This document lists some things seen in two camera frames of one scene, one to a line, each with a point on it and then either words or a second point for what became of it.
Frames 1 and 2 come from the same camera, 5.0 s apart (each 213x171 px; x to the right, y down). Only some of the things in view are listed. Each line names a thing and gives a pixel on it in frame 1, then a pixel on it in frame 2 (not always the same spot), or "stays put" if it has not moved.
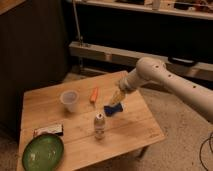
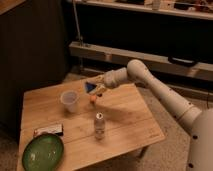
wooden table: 90,135 stays put
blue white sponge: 109,110 → 89,87
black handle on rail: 184,61 stays put
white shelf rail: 201,70 stays put
